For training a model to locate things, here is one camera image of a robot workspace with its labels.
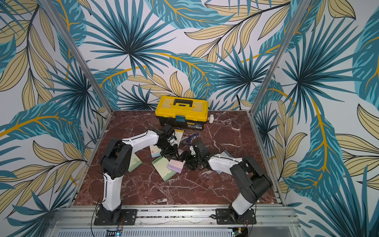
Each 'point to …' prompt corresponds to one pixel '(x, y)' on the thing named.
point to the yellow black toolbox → (182, 112)
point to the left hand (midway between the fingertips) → (178, 159)
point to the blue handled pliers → (188, 138)
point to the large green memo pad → (161, 165)
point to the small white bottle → (211, 118)
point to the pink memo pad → (175, 165)
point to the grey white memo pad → (222, 162)
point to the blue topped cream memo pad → (155, 151)
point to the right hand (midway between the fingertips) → (178, 161)
